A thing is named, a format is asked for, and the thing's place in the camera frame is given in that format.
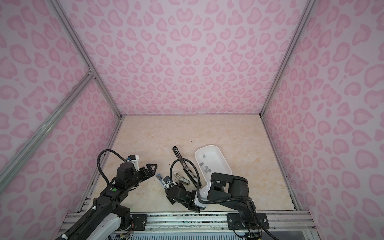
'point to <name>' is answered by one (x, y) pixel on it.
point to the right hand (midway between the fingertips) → (168, 187)
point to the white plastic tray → (210, 159)
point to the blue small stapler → (166, 185)
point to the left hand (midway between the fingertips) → (152, 165)
